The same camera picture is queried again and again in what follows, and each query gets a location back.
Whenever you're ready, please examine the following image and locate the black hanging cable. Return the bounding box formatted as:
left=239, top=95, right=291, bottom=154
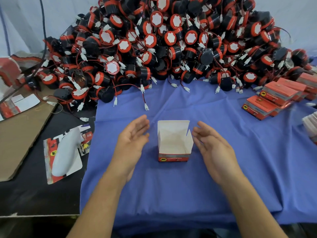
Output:
left=40, top=0, right=48, bottom=62

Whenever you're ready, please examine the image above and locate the brown cardboard piece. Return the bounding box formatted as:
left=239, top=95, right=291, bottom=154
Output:
left=0, top=94, right=56, bottom=182

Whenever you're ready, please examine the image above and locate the blue table cloth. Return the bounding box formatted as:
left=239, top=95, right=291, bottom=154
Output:
left=79, top=77, right=317, bottom=231

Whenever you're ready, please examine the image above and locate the person's left forearm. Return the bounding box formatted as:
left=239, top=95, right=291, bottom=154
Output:
left=67, top=168, right=132, bottom=238

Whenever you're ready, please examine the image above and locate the person's left hand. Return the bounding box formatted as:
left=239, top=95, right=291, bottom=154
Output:
left=110, top=115, right=151, bottom=182

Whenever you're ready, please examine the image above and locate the person's right hand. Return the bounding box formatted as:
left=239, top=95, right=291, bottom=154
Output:
left=192, top=121, right=243, bottom=186

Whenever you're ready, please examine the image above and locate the stack of box blanks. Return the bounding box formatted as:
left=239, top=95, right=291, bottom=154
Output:
left=302, top=111, right=317, bottom=145

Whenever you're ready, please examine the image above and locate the person's right forearm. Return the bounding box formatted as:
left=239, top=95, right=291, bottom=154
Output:
left=220, top=171, right=289, bottom=238

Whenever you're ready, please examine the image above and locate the pile of black red buzzers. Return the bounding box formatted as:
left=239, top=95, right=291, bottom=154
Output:
left=27, top=0, right=317, bottom=106

